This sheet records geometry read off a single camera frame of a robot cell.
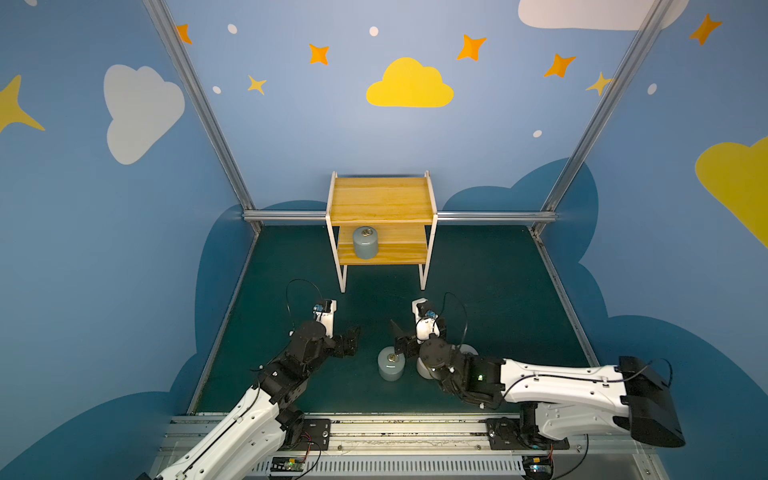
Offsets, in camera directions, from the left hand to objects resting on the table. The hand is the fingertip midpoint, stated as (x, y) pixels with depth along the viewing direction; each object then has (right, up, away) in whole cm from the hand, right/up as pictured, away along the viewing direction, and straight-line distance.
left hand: (345, 321), depth 80 cm
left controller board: (-13, -33, -9) cm, 37 cm away
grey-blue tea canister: (+5, +22, +6) cm, 23 cm away
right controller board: (+49, -35, -7) cm, 61 cm away
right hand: (+18, +3, -7) cm, 19 cm away
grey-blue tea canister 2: (+13, -11, -2) cm, 17 cm away
